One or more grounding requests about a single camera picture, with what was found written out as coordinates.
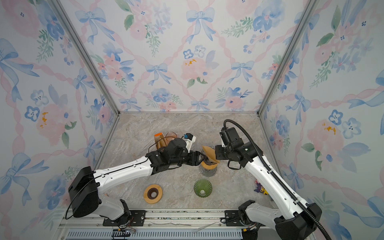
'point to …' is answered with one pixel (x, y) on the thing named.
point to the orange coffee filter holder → (160, 140)
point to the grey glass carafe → (208, 172)
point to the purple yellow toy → (260, 188)
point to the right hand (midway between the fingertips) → (219, 150)
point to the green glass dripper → (203, 188)
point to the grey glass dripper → (208, 162)
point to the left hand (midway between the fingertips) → (203, 156)
